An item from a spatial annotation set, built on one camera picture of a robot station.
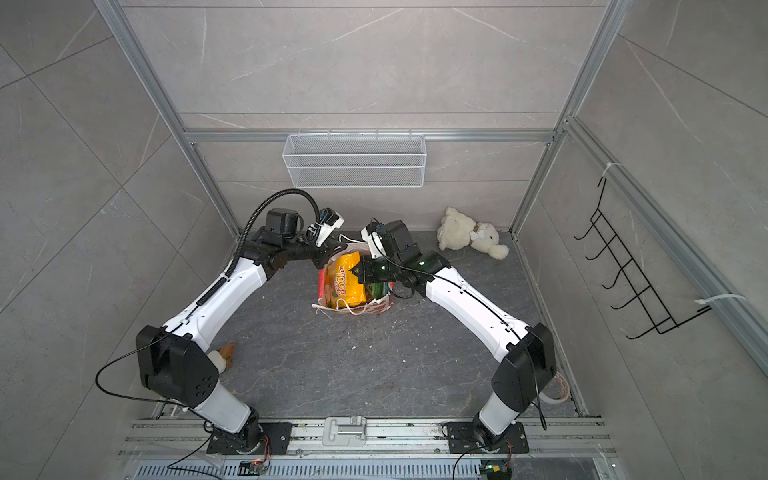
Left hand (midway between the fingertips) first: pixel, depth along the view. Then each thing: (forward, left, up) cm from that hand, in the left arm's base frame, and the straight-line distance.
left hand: (344, 238), depth 80 cm
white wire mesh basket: (+33, -2, +2) cm, 33 cm away
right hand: (-9, -2, -2) cm, 10 cm away
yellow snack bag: (-12, 0, -5) cm, 13 cm away
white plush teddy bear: (+20, -39, -19) cm, 48 cm away
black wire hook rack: (-23, -68, +4) cm, 72 cm away
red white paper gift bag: (-17, -7, -8) cm, 20 cm away
